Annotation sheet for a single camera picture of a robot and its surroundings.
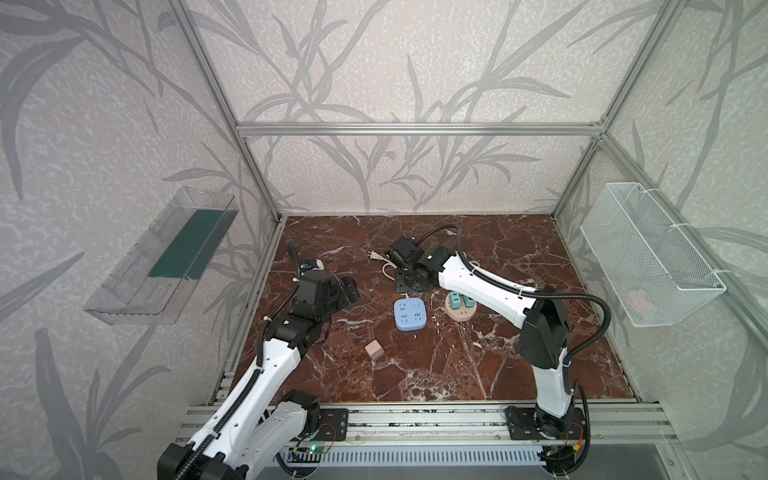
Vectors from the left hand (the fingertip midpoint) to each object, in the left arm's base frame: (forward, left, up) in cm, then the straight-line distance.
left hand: (349, 278), depth 80 cm
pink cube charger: (-14, -7, -17) cm, 22 cm away
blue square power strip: (-3, -17, -16) cm, 24 cm away
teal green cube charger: (0, -31, -13) cm, 33 cm away
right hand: (+4, -15, -5) cm, 16 cm away
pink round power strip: (-3, -33, -16) cm, 37 cm away
